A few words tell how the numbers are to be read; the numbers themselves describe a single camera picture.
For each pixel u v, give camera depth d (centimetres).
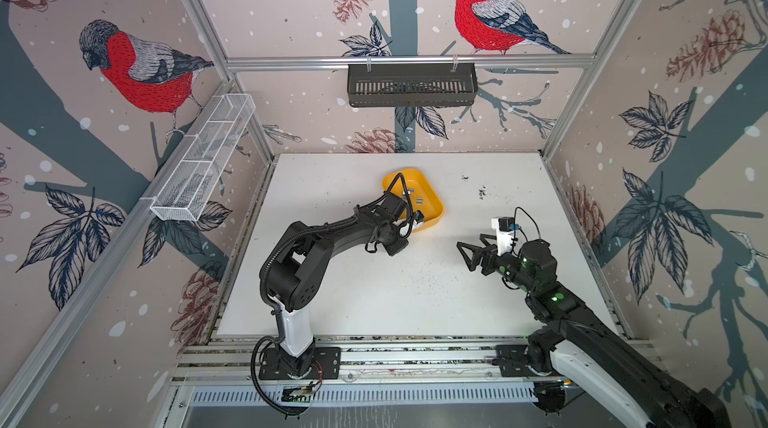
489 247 70
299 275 48
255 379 70
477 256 69
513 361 74
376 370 73
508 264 68
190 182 73
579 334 54
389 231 71
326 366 73
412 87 104
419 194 110
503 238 70
